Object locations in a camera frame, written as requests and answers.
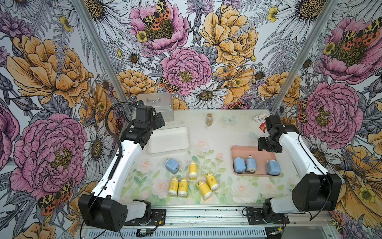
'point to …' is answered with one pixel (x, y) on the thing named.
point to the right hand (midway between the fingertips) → (266, 151)
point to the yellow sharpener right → (212, 181)
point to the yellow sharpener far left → (173, 187)
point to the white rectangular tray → (166, 141)
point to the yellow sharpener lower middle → (205, 190)
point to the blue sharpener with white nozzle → (251, 165)
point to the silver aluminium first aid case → (162, 102)
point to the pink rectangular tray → (261, 157)
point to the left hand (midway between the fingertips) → (152, 124)
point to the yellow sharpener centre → (193, 171)
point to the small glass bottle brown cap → (209, 120)
